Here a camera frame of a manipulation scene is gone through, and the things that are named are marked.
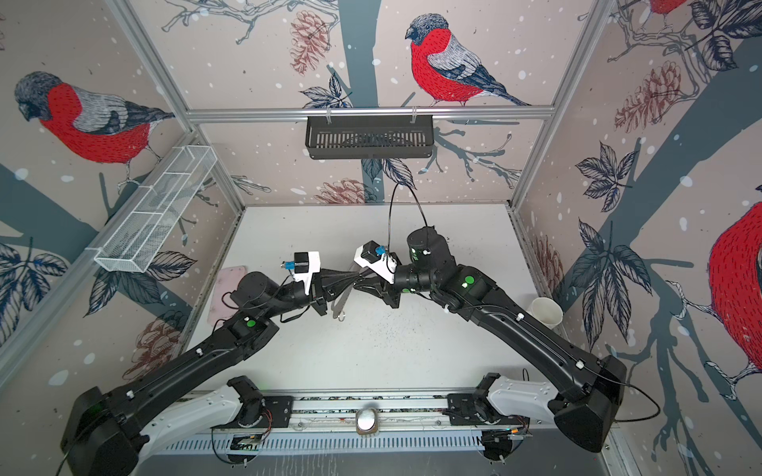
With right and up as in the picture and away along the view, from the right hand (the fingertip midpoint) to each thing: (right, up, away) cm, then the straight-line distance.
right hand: (353, 284), depth 64 cm
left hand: (+1, +2, -5) cm, 5 cm away
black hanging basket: (+1, +46, +43) cm, 63 cm away
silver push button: (+3, -30, 0) cm, 30 cm away
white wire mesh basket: (-55, +11, +9) cm, 56 cm away
